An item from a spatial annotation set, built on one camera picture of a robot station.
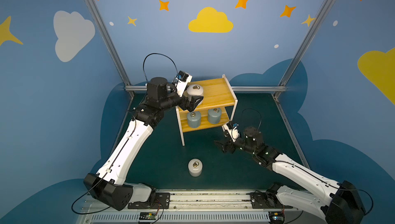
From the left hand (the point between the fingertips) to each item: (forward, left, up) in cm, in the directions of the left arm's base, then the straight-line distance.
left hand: (194, 88), depth 67 cm
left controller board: (-44, +21, -42) cm, 64 cm away
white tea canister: (-23, -1, -33) cm, 40 cm away
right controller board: (-43, -41, -43) cm, 74 cm away
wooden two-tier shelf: (-3, -12, -9) cm, 15 cm away
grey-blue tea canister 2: (-1, -11, -18) cm, 21 cm away
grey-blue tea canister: (-4, 0, -18) cm, 18 cm away
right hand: (-10, -15, -23) cm, 29 cm away
